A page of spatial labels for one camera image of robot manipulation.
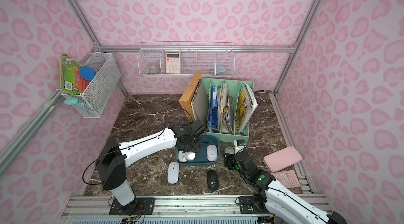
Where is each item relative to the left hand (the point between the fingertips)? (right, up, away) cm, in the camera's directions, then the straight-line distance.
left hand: (195, 145), depth 83 cm
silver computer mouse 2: (+19, -4, +6) cm, 21 cm away
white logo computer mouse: (+9, -5, +3) cm, 11 cm away
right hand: (+17, -4, 0) cm, 18 cm away
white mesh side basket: (-52, +22, -3) cm, 56 cm away
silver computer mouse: (-6, -7, +2) cm, 10 cm away
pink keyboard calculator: (+48, -16, -3) cm, 51 cm away
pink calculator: (-15, +47, +12) cm, 50 cm away
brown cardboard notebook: (0, +24, -2) cm, 24 cm away
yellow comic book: (+28, +22, +2) cm, 35 cm away
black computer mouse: (+9, -16, -5) cm, 19 cm away
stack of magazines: (+16, +13, -1) cm, 21 cm away
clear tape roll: (-27, +43, +13) cm, 52 cm away
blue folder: (+10, +17, +5) cm, 20 cm away
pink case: (+46, -8, +1) cm, 47 cm away
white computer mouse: (-11, -14, -1) cm, 18 cm away
